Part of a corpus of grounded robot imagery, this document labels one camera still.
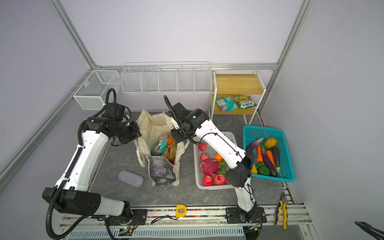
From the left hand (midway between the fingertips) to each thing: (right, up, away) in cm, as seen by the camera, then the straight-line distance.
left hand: (142, 135), depth 74 cm
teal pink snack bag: (+7, -6, +9) cm, 12 cm away
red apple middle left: (+32, -14, +16) cm, 38 cm away
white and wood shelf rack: (+55, +28, +34) cm, 71 cm away
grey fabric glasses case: (-10, -26, +11) cm, 30 cm away
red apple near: (+33, -25, +6) cm, 42 cm away
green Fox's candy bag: (+59, +21, +27) cm, 69 cm away
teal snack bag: (+47, +19, +25) cm, 57 cm away
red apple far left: (+31, -9, +22) cm, 39 cm away
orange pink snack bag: (+12, -9, +10) cm, 19 cm away
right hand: (+18, -1, +1) cm, 18 cm away
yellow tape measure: (+19, -38, 0) cm, 42 cm away
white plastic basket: (+37, -13, +23) cm, 45 cm away
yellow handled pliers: (+72, -36, +3) cm, 81 cm away
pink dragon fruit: (+34, -18, +7) cm, 39 cm away
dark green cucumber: (+76, -14, +16) cm, 79 cm away
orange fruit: (+12, -3, +8) cm, 15 cm away
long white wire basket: (+7, +37, +25) cm, 45 cm away
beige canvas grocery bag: (0, -3, +23) cm, 23 cm away
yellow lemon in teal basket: (+75, -6, +21) cm, 78 cm away
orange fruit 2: (+40, -14, +15) cm, 45 cm away
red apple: (+40, -24, +7) cm, 47 cm away
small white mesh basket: (-41, +26, +24) cm, 54 cm away
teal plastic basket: (+67, -4, +27) cm, 72 cm away
